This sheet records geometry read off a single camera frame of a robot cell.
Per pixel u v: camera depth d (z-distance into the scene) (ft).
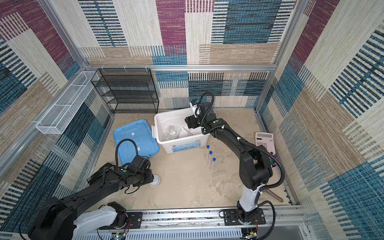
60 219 1.31
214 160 2.54
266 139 3.26
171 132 3.34
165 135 3.22
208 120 2.22
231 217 2.39
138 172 2.22
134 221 2.40
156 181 2.79
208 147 2.70
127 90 3.64
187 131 3.45
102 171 2.79
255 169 1.56
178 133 3.45
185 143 2.85
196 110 2.52
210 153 2.62
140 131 3.54
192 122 2.57
